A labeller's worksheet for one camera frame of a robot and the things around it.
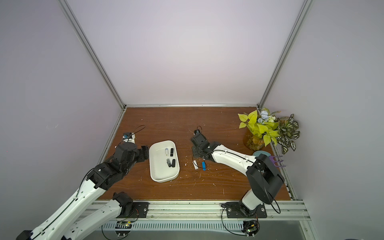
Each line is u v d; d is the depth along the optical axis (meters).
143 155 0.66
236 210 0.73
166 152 0.94
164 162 0.90
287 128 0.77
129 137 0.63
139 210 0.73
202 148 0.65
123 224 0.72
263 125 0.79
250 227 0.70
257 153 0.92
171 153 0.93
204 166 0.88
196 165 0.88
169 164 0.88
